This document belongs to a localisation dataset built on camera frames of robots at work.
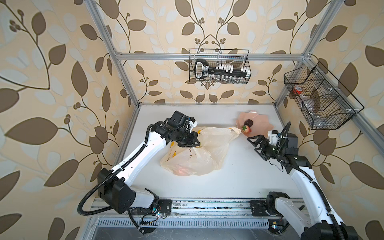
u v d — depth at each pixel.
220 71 0.84
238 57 0.91
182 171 0.79
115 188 0.39
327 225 0.39
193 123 0.70
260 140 0.70
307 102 0.71
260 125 1.05
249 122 1.04
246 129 0.99
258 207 0.74
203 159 0.71
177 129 0.60
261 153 0.69
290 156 0.56
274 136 0.73
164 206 0.74
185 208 0.75
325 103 0.73
